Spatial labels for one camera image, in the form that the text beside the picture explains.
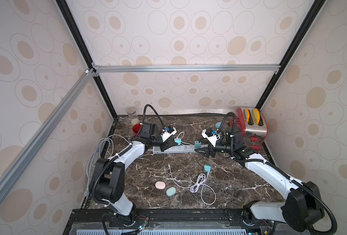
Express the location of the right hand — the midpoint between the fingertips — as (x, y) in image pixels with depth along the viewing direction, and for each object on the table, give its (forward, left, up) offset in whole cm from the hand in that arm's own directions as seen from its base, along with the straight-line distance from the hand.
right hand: (202, 142), depth 78 cm
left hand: (+4, +14, -3) cm, 15 cm away
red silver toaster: (+19, -33, -4) cm, 39 cm away
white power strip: (+7, +14, -18) cm, 24 cm away
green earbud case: (-20, +17, -20) cm, 32 cm away
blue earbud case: (+31, -16, -19) cm, 39 cm away
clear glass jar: (+28, +47, -6) cm, 55 cm away
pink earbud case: (-16, +23, -20) cm, 35 cm away
